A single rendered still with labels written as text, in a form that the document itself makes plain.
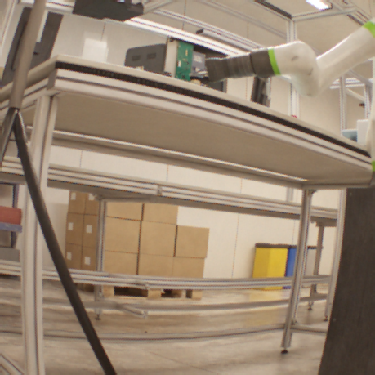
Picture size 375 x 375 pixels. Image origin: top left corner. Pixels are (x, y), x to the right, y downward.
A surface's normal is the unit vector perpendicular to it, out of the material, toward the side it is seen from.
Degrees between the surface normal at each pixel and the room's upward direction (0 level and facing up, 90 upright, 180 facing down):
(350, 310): 90
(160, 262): 90
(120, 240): 90
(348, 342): 90
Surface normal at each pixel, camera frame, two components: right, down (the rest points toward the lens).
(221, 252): 0.62, -0.01
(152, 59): -0.51, -0.12
